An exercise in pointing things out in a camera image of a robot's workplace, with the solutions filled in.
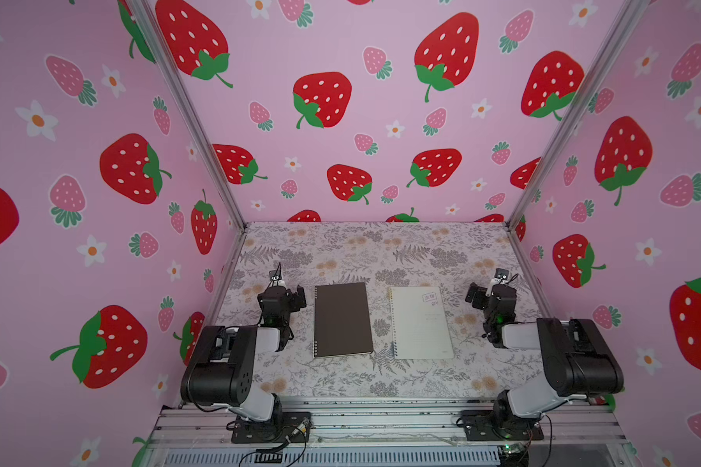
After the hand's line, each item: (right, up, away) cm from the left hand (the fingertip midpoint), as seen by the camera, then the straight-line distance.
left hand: (285, 288), depth 95 cm
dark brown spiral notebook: (+19, -10, -2) cm, 21 cm away
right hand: (+70, 0, -1) cm, 70 cm away
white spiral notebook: (+44, -12, 0) cm, 46 cm away
